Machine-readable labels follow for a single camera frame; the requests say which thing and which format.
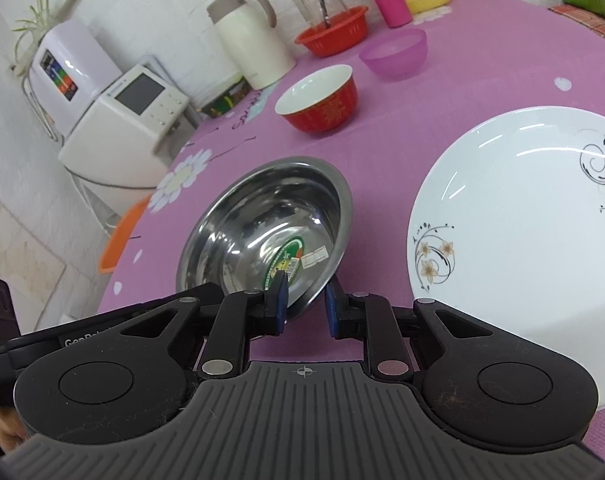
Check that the green patterned paper bowl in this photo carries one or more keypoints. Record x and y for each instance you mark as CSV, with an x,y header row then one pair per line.
x,y
227,100

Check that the white wall water purifier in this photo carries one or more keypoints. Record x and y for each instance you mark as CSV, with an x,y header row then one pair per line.
x,y
72,55

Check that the stainless steel bowl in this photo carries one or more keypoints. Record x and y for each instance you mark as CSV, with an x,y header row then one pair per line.
x,y
242,220

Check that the green spider plant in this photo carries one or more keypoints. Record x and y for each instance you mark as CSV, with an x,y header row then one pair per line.
x,y
40,5

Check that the purple plastic bowl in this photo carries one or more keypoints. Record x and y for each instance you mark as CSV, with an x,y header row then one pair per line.
x,y
397,57

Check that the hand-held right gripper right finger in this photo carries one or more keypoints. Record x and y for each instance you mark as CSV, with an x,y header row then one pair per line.
x,y
332,310

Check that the red ceramic bowl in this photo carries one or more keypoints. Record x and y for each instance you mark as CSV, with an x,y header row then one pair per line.
x,y
327,110

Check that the red plastic colander basket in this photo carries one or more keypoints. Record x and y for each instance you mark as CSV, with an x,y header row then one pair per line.
x,y
340,39

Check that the white appliance with screen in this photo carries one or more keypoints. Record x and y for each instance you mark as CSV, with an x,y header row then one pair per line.
x,y
112,145

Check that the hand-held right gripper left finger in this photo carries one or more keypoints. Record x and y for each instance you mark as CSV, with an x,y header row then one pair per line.
x,y
281,305

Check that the orange plastic basin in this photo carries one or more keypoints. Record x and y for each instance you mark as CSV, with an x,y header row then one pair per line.
x,y
125,240

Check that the white floral plate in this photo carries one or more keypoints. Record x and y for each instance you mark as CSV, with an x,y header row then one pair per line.
x,y
512,220

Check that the person's left hand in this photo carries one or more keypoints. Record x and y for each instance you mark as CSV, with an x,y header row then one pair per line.
x,y
5,430

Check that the cream thermos jug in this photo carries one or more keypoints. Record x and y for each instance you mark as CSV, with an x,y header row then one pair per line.
x,y
252,45

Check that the pink daisy print tablecloth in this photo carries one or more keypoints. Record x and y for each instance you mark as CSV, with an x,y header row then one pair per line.
x,y
382,160

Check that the orange plaid blanket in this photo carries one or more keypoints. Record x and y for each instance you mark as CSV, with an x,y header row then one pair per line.
x,y
587,21

